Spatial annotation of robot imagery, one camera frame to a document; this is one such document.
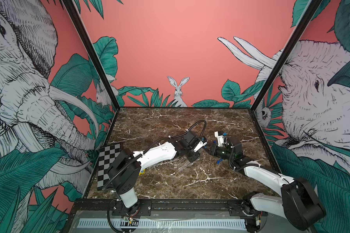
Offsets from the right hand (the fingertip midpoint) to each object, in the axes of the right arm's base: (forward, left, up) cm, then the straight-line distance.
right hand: (202, 144), depth 82 cm
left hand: (-2, +3, -4) cm, 6 cm away
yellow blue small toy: (-12, +36, -14) cm, 40 cm away
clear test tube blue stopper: (-6, +11, -12) cm, 18 cm away
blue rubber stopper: (-4, -12, -14) cm, 18 cm away
